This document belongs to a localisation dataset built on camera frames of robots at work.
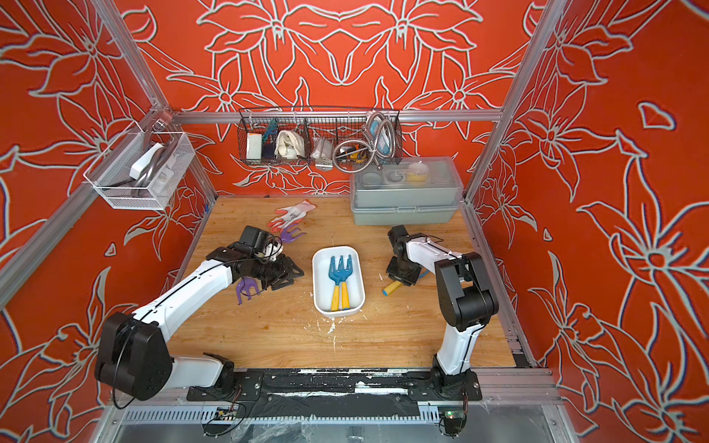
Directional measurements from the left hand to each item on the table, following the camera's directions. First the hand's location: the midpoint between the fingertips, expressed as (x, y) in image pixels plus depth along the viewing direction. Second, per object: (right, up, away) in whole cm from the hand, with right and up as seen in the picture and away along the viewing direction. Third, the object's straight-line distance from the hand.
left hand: (301, 274), depth 81 cm
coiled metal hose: (+16, +39, +12) cm, 44 cm away
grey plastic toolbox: (+35, +27, +20) cm, 49 cm away
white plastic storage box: (+6, -6, +11) cm, 13 cm away
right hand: (+30, -4, +13) cm, 32 cm away
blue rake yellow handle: (+13, -3, +13) cm, 18 cm away
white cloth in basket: (-6, +42, +9) cm, 43 cm away
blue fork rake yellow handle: (+31, -5, +9) cm, 33 cm away
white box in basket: (-17, +41, +9) cm, 46 cm away
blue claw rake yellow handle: (+10, -3, +13) cm, 17 cm away
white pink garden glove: (-9, +19, +32) cm, 39 cm away
